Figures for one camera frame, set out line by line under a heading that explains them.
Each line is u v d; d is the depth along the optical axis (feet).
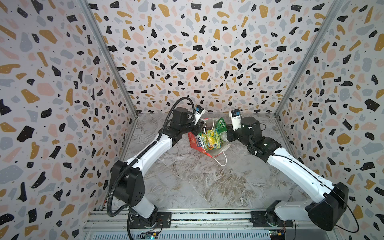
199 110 2.27
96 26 2.47
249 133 1.75
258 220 2.42
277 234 2.35
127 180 1.44
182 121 2.11
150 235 2.30
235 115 2.09
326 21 2.50
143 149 1.62
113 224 2.40
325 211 1.26
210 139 2.80
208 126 2.43
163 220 2.41
